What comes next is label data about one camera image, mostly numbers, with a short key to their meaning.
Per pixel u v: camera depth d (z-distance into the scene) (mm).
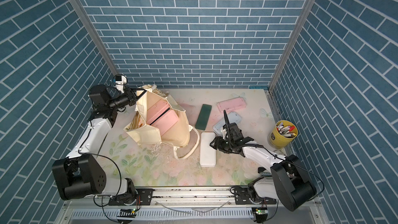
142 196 733
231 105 1085
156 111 938
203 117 1021
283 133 849
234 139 684
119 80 705
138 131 886
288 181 422
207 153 873
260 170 799
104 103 608
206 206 724
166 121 911
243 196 737
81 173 415
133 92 710
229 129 693
